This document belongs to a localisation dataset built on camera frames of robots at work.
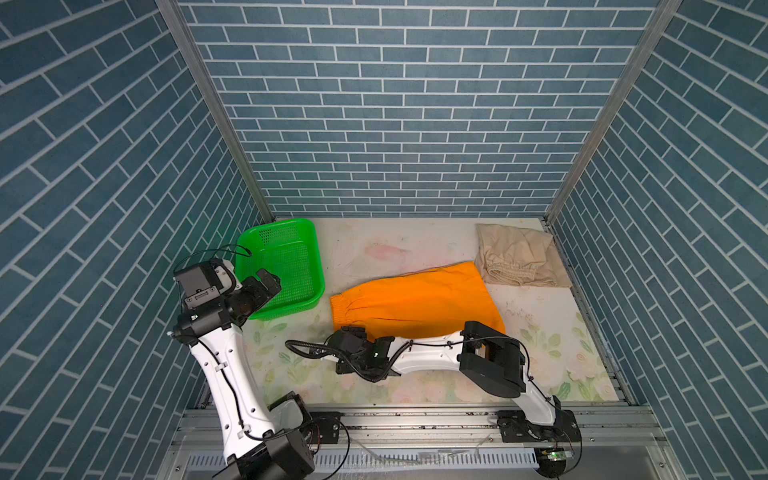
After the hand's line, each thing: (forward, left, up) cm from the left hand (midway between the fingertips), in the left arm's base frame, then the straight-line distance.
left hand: (266, 285), depth 72 cm
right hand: (-4, -15, -22) cm, 27 cm away
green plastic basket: (+32, +8, -24) cm, 41 cm away
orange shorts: (+8, -40, -25) cm, 48 cm away
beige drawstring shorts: (+25, -77, -20) cm, 83 cm away
